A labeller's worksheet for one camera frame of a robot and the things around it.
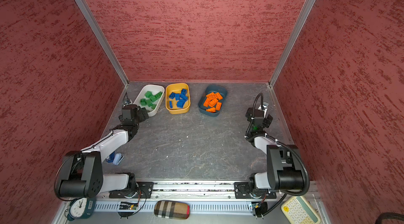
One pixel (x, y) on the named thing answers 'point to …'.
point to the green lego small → (153, 106)
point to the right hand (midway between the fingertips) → (257, 112)
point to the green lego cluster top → (143, 102)
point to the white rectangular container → (154, 89)
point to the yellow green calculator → (299, 210)
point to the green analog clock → (81, 208)
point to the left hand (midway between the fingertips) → (136, 114)
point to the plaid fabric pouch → (173, 210)
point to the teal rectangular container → (209, 89)
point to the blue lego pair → (183, 97)
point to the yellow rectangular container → (177, 88)
